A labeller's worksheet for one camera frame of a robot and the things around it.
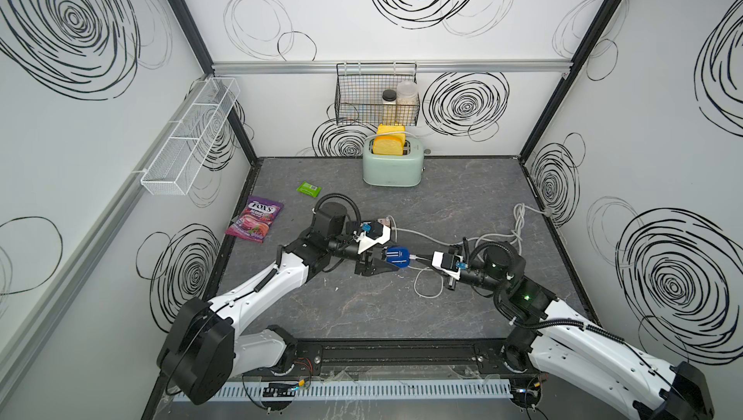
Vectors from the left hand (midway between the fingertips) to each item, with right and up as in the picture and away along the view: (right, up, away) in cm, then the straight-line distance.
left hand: (395, 257), depth 70 cm
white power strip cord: (+45, +9, +29) cm, 55 cm away
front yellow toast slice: (-1, +31, +26) cm, 40 cm away
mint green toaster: (-1, +23, +37) cm, 43 cm away
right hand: (+6, 0, -2) cm, 6 cm away
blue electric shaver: (+1, +1, -2) cm, 3 cm away
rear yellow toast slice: (0, +38, +31) cm, 49 cm away
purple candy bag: (-46, +5, +28) cm, 55 cm away
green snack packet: (-30, +16, +38) cm, 51 cm away
